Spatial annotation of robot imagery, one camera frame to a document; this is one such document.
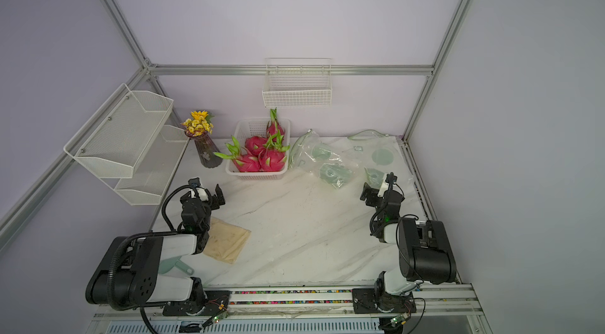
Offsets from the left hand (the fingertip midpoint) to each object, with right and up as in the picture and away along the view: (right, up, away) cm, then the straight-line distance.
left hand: (206, 190), depth 91 cm
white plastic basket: (+8, +28, +26) cm, 39 cm away
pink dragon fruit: (+23, +27, +20) cm, 41 cm away
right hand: (+68, 0, +4) cm, 69 cm away
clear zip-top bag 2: (+70, +15, +20) cm, 74 cm away
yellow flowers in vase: (-4, +25, +2) cm, 25 cm away
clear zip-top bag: (+51, +9, +21) cm, 57 cm away
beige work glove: (+9, -19, -4) cm, 21 cm away
